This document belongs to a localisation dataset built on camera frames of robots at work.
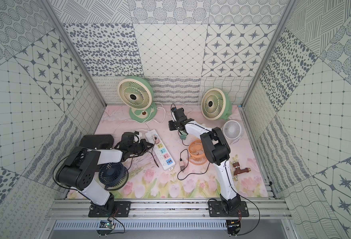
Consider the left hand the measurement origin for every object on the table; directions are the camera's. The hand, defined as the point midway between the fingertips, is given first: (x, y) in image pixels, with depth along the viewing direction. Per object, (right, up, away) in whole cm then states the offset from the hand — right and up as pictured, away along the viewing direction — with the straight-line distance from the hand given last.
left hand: (153, 142), depth 93 cm
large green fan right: (+42, +24, +7) cm, 49 cm away
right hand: (+11, +10, +10) cm, 18 cm away
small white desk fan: (+52, +8, +1) cm, 52 cm away
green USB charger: (+20, +3, +6) cm, 21 cm away
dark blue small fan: (-17, -15, -17) cm, 28 cm away
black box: (-32, +1, -1) cm, 32 cm away
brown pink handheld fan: (+52, -16, -8) cm, 55 cm away
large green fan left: (-10, +31, -1) cm, 33 cm away
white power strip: (+6, -6, -2) cm, 9 cm away
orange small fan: (+27, -4, -5) cm, 28 cm away
